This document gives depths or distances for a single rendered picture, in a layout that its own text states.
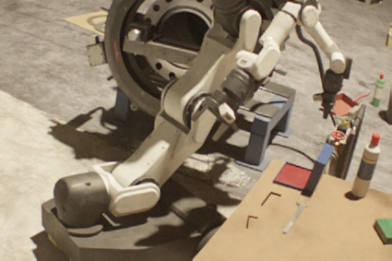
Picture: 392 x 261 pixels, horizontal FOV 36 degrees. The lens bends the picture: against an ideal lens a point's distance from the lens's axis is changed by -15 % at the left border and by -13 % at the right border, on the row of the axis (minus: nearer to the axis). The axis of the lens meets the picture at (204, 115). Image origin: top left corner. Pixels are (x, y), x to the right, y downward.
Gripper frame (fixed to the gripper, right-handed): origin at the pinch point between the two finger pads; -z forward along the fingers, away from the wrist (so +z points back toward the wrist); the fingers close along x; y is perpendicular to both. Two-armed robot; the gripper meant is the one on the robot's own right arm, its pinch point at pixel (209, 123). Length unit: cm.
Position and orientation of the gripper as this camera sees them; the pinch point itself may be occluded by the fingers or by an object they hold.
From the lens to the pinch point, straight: 213.9
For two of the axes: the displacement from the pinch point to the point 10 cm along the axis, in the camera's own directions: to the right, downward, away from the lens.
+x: 6.0, 5.6, 5.8
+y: -5.4, -2.6, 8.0
